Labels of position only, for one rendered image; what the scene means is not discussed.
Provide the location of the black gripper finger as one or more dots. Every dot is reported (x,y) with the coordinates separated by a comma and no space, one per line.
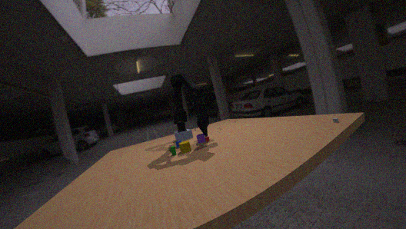
(204,129)

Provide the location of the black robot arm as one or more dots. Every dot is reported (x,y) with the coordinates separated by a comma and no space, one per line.
(201,99)

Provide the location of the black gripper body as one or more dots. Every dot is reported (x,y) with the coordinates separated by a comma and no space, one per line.
(201,116)

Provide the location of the purple block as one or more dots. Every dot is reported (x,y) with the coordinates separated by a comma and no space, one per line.
(201,138)

